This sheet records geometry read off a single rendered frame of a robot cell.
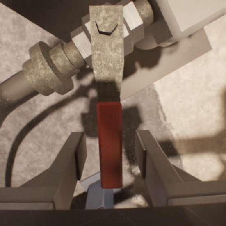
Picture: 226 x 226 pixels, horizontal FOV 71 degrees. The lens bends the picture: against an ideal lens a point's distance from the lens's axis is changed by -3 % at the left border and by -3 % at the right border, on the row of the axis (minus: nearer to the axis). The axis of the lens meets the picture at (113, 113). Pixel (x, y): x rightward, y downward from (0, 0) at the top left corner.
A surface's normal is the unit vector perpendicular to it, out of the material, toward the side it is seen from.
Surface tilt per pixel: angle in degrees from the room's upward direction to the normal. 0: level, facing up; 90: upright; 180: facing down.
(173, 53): 0
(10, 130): 0
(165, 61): 0
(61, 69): 27
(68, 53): 11
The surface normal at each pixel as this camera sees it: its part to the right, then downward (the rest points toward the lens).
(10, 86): -0.06, 0.00
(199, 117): 0.02, 0.25
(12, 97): 0.14, 0.47
